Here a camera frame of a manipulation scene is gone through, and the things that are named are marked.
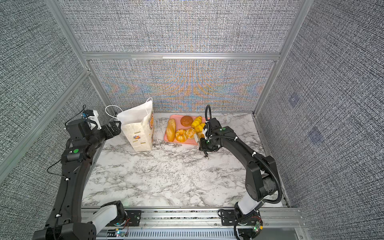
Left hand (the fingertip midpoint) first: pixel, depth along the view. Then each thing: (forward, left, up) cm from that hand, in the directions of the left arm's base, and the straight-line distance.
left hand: (113, 123), depth 73 cm
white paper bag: (+4, -10, -5) cm, 12 cm away
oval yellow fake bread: (+23, -44, -26) cm, 56 cm away
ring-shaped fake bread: (+9, -39, -22) cm, 45 cm away
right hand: (-4, -44, -19) cm, 48 cm away
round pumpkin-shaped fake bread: (+10, -32, -25) cm, 42 cm away
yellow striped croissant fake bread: (+17, -45, -27) cm, 55 cm away
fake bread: (+16, -25, -26) cm, 39 cm away
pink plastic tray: (+21, -30, -28) cm, 47 cm away
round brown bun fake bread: (+24, -36, -26) cm, 50 cm away
